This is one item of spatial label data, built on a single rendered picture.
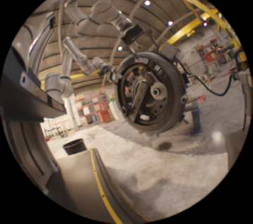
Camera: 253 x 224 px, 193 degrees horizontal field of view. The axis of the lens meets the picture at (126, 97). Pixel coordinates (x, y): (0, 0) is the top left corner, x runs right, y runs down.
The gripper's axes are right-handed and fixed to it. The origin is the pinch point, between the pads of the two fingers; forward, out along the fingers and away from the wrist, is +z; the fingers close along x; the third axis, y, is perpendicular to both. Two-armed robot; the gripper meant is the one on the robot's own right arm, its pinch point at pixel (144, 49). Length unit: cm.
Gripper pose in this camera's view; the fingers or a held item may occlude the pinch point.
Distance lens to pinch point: 42.2
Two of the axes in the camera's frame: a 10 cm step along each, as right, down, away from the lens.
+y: -5.3, 5.7, -6.3
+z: 5.6, 7.9, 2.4
